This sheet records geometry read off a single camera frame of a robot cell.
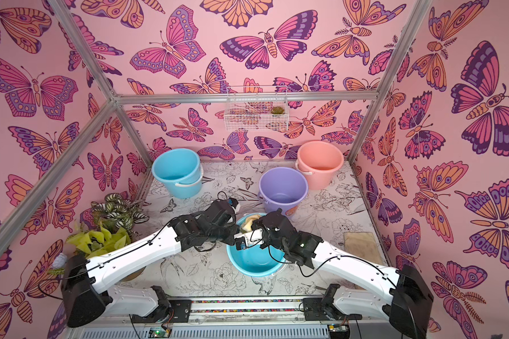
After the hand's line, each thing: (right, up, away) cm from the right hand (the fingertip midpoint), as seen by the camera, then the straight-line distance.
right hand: (255, 214), depth 76 cm
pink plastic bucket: (+31, +22, +28) cm, 47 cm away
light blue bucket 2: (-1, -21, +9) cm, 22 cm away
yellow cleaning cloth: (-3, -3, -7) cm, 8 cm away
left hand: (-5, -6, 0) cm, 8 cm away
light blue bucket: (-34, +16, +19) cm, 42 cm away
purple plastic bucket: (+12, +9, +18) cm, 23 cm away
